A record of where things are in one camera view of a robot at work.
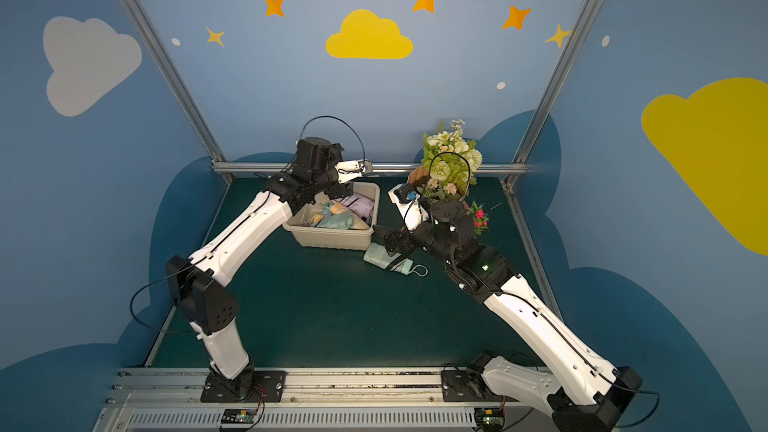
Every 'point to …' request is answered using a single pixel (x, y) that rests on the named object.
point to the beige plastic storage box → (332, 238)
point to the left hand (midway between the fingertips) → (340, 156)
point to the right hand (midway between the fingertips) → (397, 211)
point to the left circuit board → (238, 416)
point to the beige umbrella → (337, 208)
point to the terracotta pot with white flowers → (448, 164)
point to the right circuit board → (489, 419)
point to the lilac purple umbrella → (359, 204)
